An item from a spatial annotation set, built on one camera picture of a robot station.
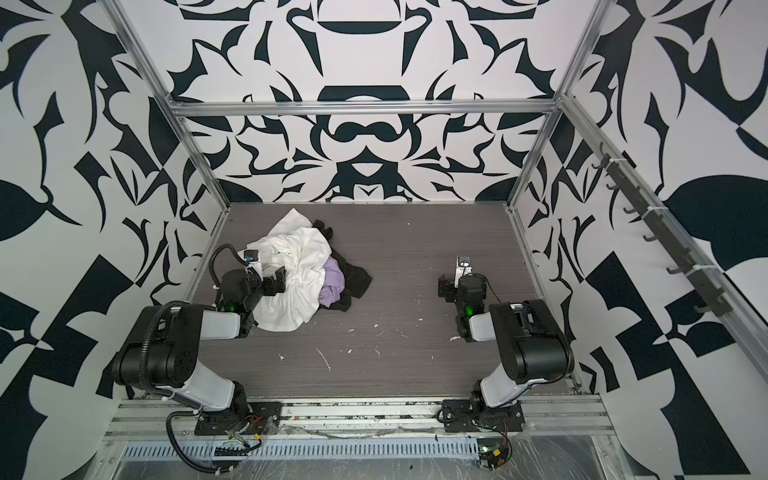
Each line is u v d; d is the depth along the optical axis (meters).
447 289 0.87
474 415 0.67
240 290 0.74
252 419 0.72
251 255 0.82
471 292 0.73
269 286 0.85
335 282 0.92
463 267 0.82
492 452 0.71
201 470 0.69
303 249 0.99
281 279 0.87
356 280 0.98
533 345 0.46
